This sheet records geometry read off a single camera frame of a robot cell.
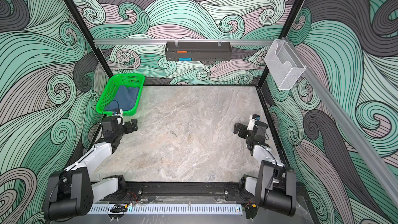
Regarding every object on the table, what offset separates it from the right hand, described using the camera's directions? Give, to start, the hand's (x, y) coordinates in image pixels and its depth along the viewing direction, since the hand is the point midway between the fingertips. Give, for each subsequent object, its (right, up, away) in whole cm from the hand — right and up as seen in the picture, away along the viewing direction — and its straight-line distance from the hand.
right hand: (244, 127), depth 90 cm
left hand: (-69, +5, -2) cm, 69 cm away
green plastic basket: (-80, +31, +25) cm, 90 cm away
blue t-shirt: (-79, +17, +16) cm, 83 cm away
